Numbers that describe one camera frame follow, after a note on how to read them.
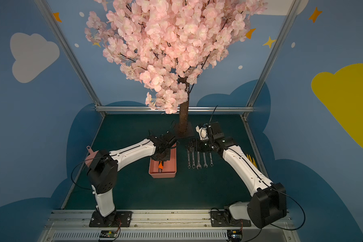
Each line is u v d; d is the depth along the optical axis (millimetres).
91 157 977
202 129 718
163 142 668
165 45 520
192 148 715
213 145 581
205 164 942
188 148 708
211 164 939
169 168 890
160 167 855
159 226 731
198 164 944
